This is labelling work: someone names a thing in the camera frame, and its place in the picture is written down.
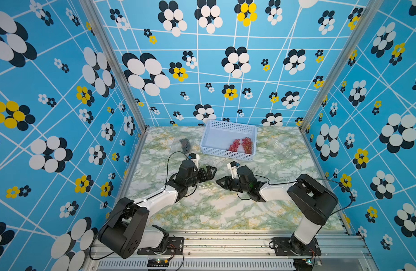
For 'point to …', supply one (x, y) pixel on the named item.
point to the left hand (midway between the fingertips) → (213, 169)
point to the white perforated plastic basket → (218, 136)
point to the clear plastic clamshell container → (176, 148)
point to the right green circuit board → (305, 264)
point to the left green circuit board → (157, 262)
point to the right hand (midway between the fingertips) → (218, 181)
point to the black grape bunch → (185, 145)
